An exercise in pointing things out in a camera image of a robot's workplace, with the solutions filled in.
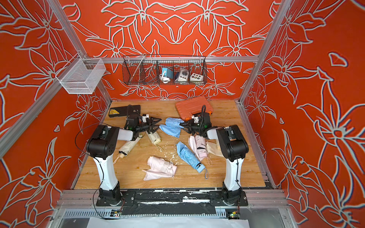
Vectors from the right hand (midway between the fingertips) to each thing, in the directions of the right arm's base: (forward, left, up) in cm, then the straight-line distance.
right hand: (178, 125), depth 91 cm
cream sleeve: (-11, -24, -9) cm, 28 cm away
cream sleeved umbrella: (-7, +15, -6) cm, 18 cm away
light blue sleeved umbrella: (+3, +5, -6) cm, 8 cm away
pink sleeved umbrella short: (-12, -15, -7) cm, 21 cm away
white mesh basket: (+23, +64, +23) cm, 71 cm away
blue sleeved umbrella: (-17, -7, -6) cm, 19 cm away
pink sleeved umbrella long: (-23, +13, -6) cm, 27 cm away
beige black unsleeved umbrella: (-13, +33, -7) cm, 36 cm away
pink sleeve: (-29, +14, -7) cm, 33 cm away
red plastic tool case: (+20, -7, -5) cm, 22 cm away
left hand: (+4, +12, -2) cm, 13 cm away
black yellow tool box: (+19, +39, -6) cm, 44 cm away
